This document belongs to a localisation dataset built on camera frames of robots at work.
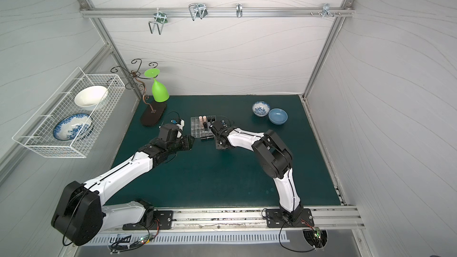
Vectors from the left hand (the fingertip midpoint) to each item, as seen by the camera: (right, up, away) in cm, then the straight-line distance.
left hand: (191, 138), depth 85 cm
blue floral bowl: (+38, +15, +27) cm, 49 cm away
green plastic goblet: (-18, +23, +7) cm, 30 cm away
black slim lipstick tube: (+5, +5, +13) cm, 14 cm away
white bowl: (-44, +19, -9) cm, 48 cm away
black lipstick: (+7, -1, +13) cm, 15 cm away
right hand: (+15, -4, +13) cm, 20 cm away
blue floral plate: (-39, +7, -20) cm, 45 cm away
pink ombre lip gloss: (+5, +10, +11) cm, 15 cm away
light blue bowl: (+48, +10, +22) cm, 54 cm away
